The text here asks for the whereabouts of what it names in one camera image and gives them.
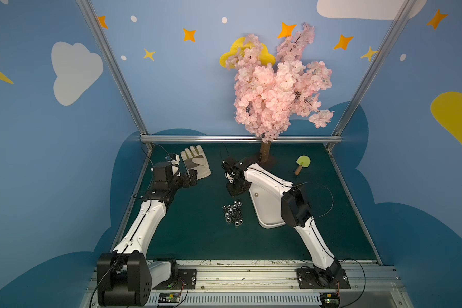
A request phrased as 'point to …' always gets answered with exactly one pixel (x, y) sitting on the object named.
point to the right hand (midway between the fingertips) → (237, 191)
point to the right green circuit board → (330, 299)
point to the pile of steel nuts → (233, 213)
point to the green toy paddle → (303, 161)
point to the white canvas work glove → (194, 159)
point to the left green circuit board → (169, 298)
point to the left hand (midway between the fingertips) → (187, 170)
